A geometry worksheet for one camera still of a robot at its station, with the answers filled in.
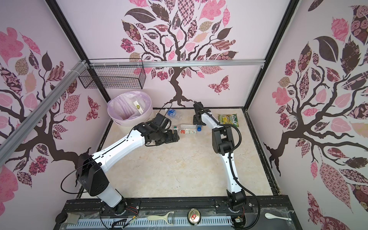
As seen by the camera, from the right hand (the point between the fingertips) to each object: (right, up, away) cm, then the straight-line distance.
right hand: (199, 119), depth 110 cm
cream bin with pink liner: (-51, +7, -12) cm, 53 cm away
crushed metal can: (-7, -44, -48) cm, 66 cm away
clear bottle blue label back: (-21, +5, 0) cm, 21 cm away
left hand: (-18, -13, -29) cm, 37 cm away
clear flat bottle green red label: (-8, -7, -9) cm, 14 cm away
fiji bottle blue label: (-1, -6, -6) cm, 9 cm away
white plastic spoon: (+33, -50, -39) cm, 72 cm away
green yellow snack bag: (+23, 0, 0) cm, 23 cm away
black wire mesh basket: (-57, +31, -15) cm, 67 cm away
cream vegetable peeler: (-21, -50, -41) cm, 68 cm away
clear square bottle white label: (-42, +9, -20) cm, 47 cm away
